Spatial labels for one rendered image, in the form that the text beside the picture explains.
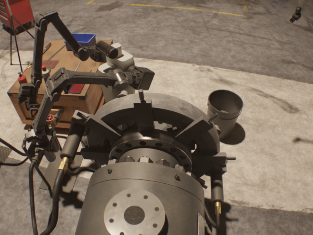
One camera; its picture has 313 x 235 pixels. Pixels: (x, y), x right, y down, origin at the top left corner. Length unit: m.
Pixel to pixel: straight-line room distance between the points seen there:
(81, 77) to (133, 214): 0.68
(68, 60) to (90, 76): 1.35
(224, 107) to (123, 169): 1.55
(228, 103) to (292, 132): 0.78
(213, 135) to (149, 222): 0.60
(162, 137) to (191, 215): 0.41
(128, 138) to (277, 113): 1.94
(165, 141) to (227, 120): 1.00
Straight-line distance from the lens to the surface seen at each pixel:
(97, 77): 1.26
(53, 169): 2.20
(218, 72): 3.13
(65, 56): 2.64
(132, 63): 1.56
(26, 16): 4.93
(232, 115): 2.06
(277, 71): 3.52
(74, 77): 1.18
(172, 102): 1.13
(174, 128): 1.38
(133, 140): 1.18
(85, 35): 2.78
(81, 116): 1.22
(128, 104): 1.14
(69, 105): 2.17
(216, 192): 1.44
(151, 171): 0.98
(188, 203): 1.00
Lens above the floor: 1.72
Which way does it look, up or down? 45 degrees down
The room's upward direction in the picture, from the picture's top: straight up
